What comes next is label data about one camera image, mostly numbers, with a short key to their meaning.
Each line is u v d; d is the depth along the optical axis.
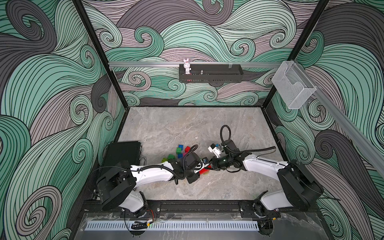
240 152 0.70
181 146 0.95
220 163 0.76
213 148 0.81
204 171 0.81
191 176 0.73
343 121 0.60
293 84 0.78
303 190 0.43
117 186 0.42
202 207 0.75
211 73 0.95
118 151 0.89
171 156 0.93
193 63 0.94
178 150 0.92
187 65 0.88
